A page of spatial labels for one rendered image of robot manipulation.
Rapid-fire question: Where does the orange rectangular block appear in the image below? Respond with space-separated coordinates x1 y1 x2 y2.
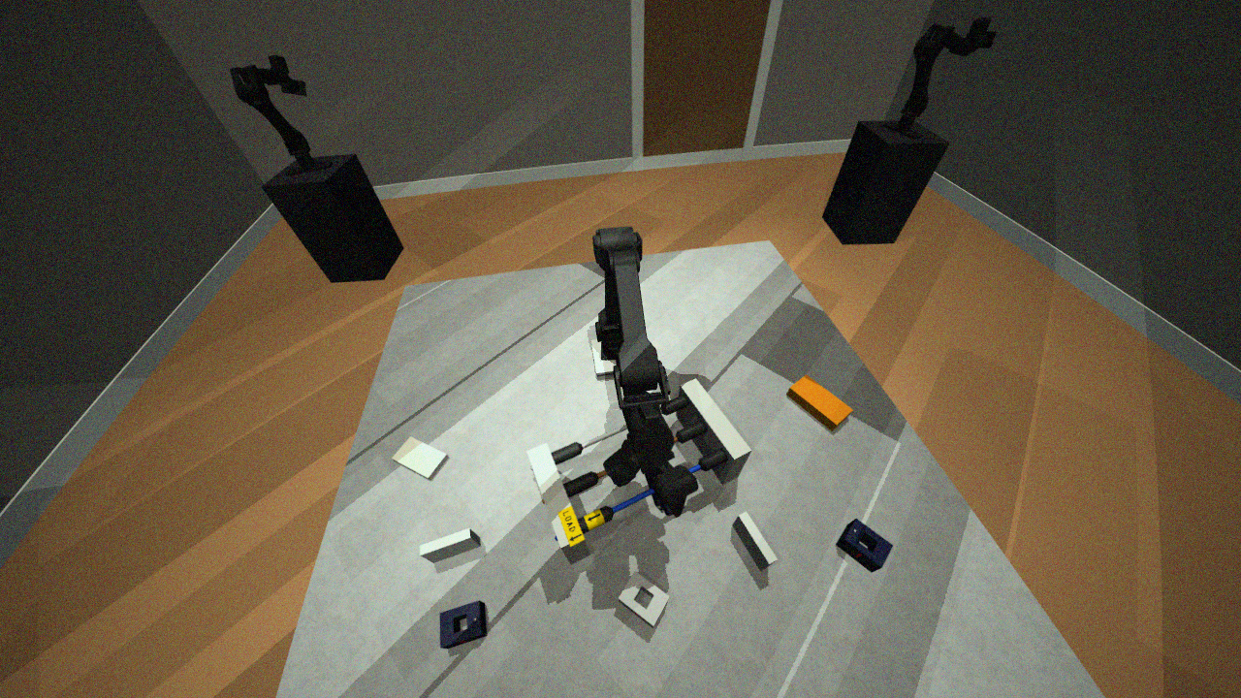
786 375 853 431

